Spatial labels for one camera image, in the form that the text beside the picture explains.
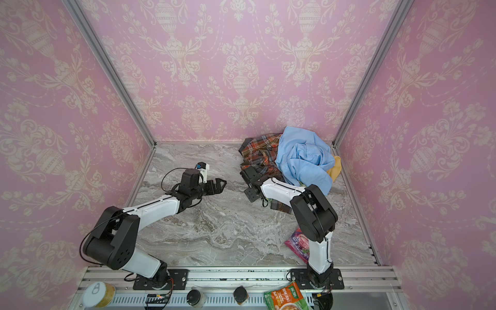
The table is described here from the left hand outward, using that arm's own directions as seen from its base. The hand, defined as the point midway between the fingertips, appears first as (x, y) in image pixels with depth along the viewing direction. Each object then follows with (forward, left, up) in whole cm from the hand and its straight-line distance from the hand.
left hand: (220, 183), depth 90 cm
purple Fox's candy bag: (-24, -35, -7) cm, 43 cm away
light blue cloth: (+14, -41, +3) cm, 44 cm away
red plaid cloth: (+18, -19, +2) cm, 27 cm away
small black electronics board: (-44, +21, -14) cm, 50 cm away
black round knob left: (-44, +3, -3) cm, 44 cm away
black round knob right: (-43, -12, -1) cm, 45 cm away
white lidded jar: (-43, +38, -6) cm, 58 cm away
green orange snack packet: (-43, -29, -7) cm, 52 cm away
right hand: (+2, -19, -6) cm, 20 cm away
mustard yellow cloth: (+15, -61, -8) cm, 63 cm away
